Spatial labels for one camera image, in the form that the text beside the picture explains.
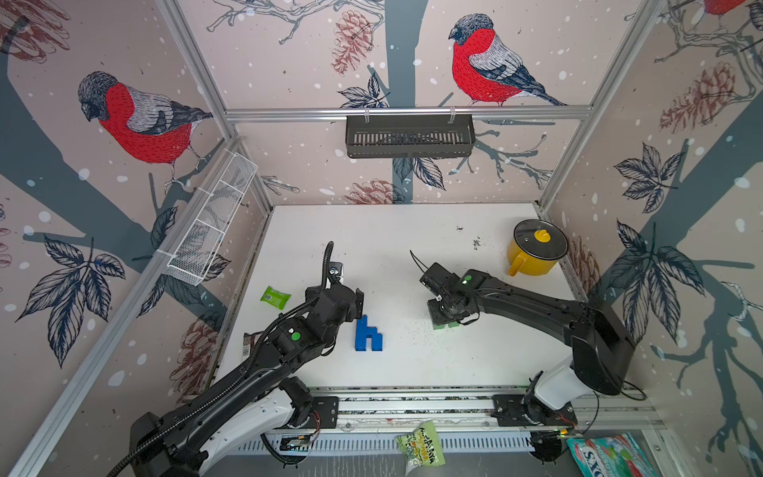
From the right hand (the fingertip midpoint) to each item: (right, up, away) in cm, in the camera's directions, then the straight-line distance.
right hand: (437, 312), depth 85 cm
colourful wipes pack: (+37, -27, -19) cm, 49 cm away
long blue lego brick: (-21, -6, +1) cm, 22 cm away
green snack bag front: (-6, -27, -16) cm, 32 cm away
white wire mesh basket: (-70, +19, +1) cm, 73 cm away
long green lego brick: (+3, -5, +3) cm, 7 cm away
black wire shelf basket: (-7, +58, +19) cm, 62 cm away
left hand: (-25, +10, -8) cm, 28 cm away
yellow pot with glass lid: (+35, +19, +12) cm, 42 cm away
